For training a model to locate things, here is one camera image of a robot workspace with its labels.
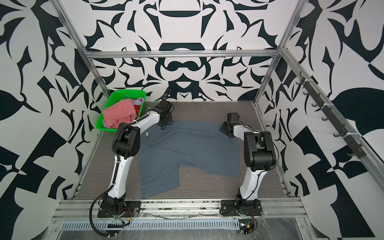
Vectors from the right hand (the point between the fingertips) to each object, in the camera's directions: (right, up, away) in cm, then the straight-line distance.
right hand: (224, 126), depth 101 cm
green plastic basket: (-77, +22, +13) cm, 81 cm away
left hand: (-38, +6, +4) cm, 38 cm away
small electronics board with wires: (+4, -45, -30) cm, 54 cm away
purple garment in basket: (-60, +17, +6) cm, 62 cm away
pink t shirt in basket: (-67, +10, -3) cm, 68 cm away
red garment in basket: (-58, +11, -2) cm, 59 cm away
